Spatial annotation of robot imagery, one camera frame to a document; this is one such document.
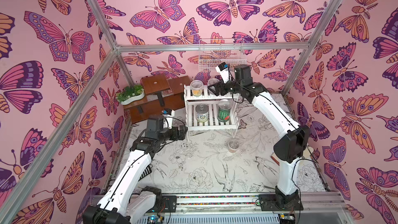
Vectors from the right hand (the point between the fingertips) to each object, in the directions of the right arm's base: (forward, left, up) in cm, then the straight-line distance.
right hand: (209, 84), depth 80 cm
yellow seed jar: (-3, +6, +1) cm, 7 cm away
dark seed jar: (+2, -1, +1) cm, 2 cm away
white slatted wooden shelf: (-5, 0, -6) cm, 7 cm away
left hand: (-17, +14, -13) cm, 26 cm away
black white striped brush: (-34, +33, -32) cm, 57 cm away
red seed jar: (-20, -14, -27) cm, 37 cm away
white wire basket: (+31, 0, -6) cm, 31 cm away
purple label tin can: (-9, +4, -13) cm, 16 cm away
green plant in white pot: (+3, +47, -11) cm, 48 cm away
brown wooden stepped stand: (+13, +31, -19) cm, 39 cm away
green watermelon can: (-7, -8, -9) cm, 14 cm away
